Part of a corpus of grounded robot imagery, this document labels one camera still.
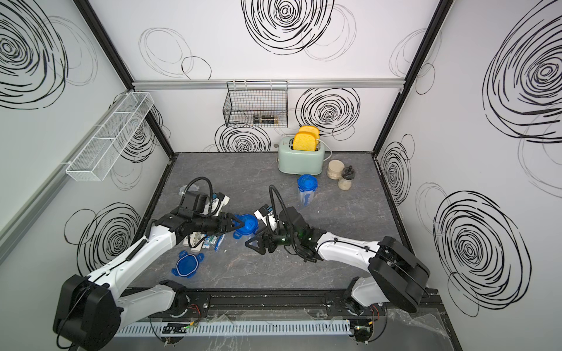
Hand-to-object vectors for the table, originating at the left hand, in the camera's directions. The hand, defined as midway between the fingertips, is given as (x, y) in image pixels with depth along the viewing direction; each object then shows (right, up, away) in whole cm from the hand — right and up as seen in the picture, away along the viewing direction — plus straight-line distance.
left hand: (239, 226), depth 78 cm
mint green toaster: (+24, +25, +28) cm, 44 cm away
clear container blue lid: (+26, +15, +13) cm, 33 cm away
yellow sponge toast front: (+25, +34, +20) cm, 47 cm away
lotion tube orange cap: (-18, -11, +7) cm, 22 cm away
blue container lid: (-20, -14, +2) cm, 24 cm away
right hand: (+5, -4, -4) cm, 8 cm away
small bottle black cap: (+45, +18, +20) cm, 52 cm away
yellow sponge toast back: (+28, +40, +23) cm, 54 cm away
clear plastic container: (-12, +15, -13) cm, 23 cm away
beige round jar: (+42, +22, +29) cm, 55 cm away
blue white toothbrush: (-10, -8, +10) cm, 16 cm away
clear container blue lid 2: (+4, 0, -1) cm, 4 cm away
